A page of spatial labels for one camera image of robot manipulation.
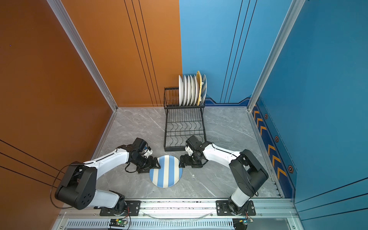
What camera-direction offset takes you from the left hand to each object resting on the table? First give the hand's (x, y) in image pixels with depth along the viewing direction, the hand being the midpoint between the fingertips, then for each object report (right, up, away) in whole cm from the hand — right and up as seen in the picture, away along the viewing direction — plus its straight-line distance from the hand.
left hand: (156, 166), depth 86 cm
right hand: (+17, +1, -1) cm, 17 cm away
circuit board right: (+45, -23, -16) cm, 53 cm away
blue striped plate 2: (+29, +47, 0) cm, 55 cm away
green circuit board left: (-17, -23, -15) cm, 32 cm away
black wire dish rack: (+14, +27, +22) cm, 37 cm away
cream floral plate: (+21, +40, 0) cm, 45 cm away
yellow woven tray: (+27, +52, +19) cm, 61 cm away
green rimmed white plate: (+15, +46, -2) cm, 48 cm away
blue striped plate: (+8, -4, -1) cm, 9 cm away
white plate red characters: (+25, +50, +16) cm, 58 cm away
